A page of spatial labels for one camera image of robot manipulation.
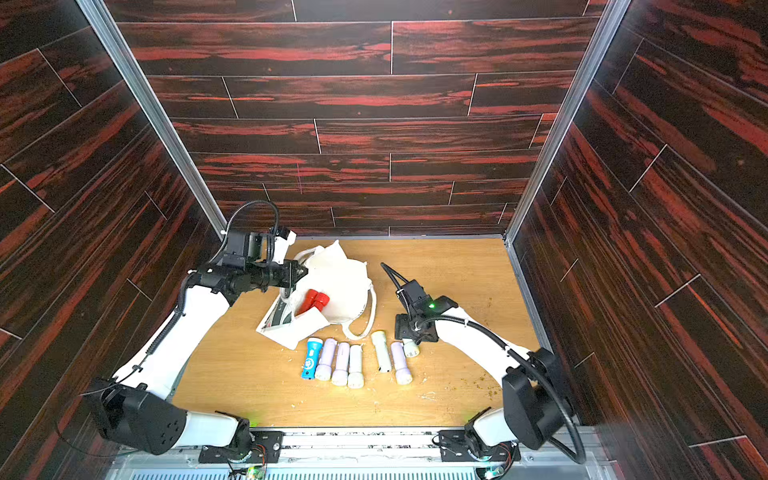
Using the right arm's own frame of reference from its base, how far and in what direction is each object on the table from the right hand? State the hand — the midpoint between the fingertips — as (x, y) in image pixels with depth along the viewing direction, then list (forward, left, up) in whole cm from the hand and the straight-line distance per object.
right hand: (415, 328), depth 87 cm
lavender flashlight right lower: (-12, +3, -4) cm, 13 cm away
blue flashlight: (-8, +30, -4) cm, 31 cm away
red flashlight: (+1, +31, +10) cm, 32 cm away
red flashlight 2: (+9, +30, -2) cm, 32 cm away
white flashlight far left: (-9, +26, -5) cm, 28 cm away
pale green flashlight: (-5, +1, -5) cm, 7 cm away
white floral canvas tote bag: (+6, +24, +9) cm, 27 cm away
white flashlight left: (-13, +21, -5) cm, 26 cm away
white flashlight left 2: (-13, +17, -5) cm, 22 cm away
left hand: (+6, +29, +18) cm, 35 cm away
